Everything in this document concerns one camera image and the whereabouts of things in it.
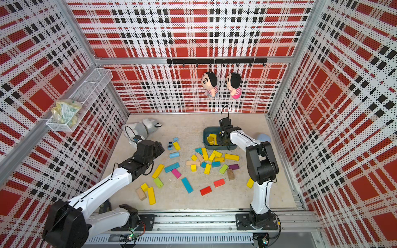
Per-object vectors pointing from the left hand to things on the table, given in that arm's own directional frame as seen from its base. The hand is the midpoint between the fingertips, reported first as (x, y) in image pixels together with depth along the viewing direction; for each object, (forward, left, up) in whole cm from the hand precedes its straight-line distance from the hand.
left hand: (160, 146), depth 85 cm
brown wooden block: (-11, -40, -13) cm, 44 cm away
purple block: (-5, -43, -15) cm, 46 cm away
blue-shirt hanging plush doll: (+33, -28, +19) cm, 47 cm away
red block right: (-15, -34, -16) cm, 40 cm away
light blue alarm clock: (+15, -66, -13) cm, 68 cm away
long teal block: (-17, -15, -15) cm, 27 cm away
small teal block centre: (-4, -32, -14) cm, 35 cm away
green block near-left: (-16, +1, -14) cm, 21 cm away
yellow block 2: (-8, -27, -13) cm, 31 cm away
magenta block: (-10, -8, -15) cm, 19 cm away
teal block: (-6, -5, -15) cm, 17 cm away
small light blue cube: (+14, -5, -13) cm, 20 cm away
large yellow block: (-10, +2, -11) cm, 15 cm away
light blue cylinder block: (+1, -4, -13) cm, 14 cm away
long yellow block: (-23, +3, -15) cm, 28 cm away
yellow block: (-16, -51, -14) cm, 55 cm away
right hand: (+10, -37, -9) cm, 40 cm away
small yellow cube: (-7, -19, -13) cm, 24 cm away
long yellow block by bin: (0, -42, -14) cm, 44 cm away
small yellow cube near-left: (-19, +7, -11) cm, 23 cm away
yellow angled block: (+4, -25, -14) cm, 29 cm away
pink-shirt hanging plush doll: (+36, -43, +17) cm, 59 cm away
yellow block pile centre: (+1, -32, -13) cm, 35 cm away
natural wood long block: (-2, -17, -15) cm, 23 cm away
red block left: (-20, -26, -15) cm, 36 cm away
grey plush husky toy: (+18, +16, -7) cm, 25 cm away
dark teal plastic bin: (+23, -32, -15) cm, 42 cm away
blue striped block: (+9, -2, -13) cm, 16 cm away
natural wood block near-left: (-22, +9, -13) cm, 27 cm away
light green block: (-8, -36, -14) cm, 40 cm away
